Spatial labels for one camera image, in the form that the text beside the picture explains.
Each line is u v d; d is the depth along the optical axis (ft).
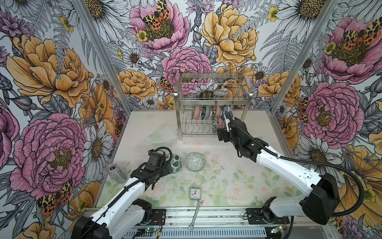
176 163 3.01
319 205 1.31
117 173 2.51
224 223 2.44
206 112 3.46
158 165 2.22
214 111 3.77
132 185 1.73
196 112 3.45
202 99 3.88
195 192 2.61
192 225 2.39
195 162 3.02
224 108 3.70
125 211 1.63
